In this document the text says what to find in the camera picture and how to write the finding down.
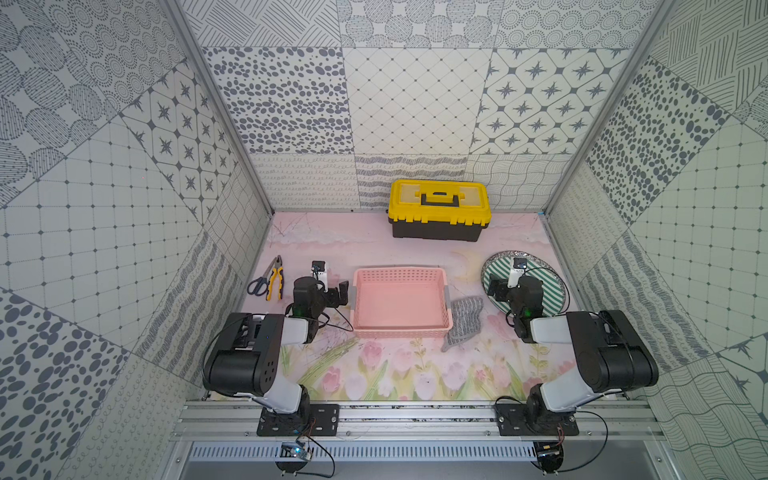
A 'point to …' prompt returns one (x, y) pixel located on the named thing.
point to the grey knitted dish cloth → (466, 322)
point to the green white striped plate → (553, 285)
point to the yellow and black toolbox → (439, 209)
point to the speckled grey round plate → (521, 253)
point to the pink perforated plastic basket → (401, 303)
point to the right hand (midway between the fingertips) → (507, 277)
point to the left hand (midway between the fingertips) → (329, 277)
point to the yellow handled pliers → (278, 268)
